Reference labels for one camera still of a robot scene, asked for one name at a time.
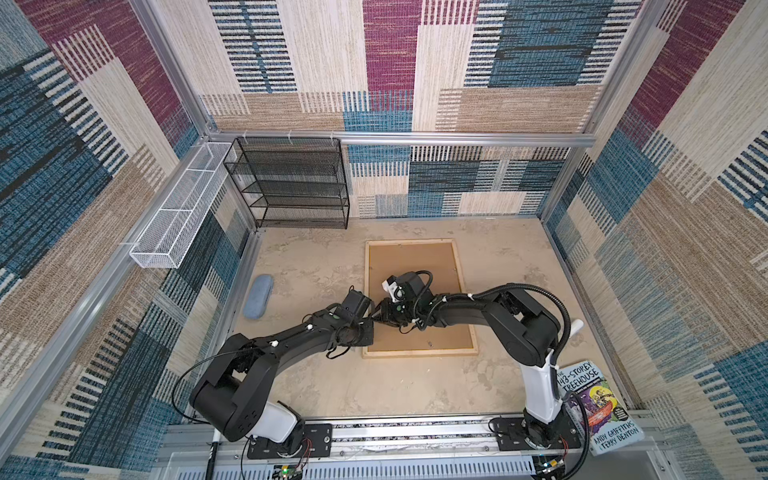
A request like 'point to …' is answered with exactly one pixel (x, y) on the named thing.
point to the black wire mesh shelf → (292, 182)
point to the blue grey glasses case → (258, 297)
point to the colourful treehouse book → (611, 425)
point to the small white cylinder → (576, 327)
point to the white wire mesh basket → (167, 238)
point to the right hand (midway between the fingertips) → (372, 322)
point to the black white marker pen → (212, 455)
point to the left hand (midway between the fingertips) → (370, 332)
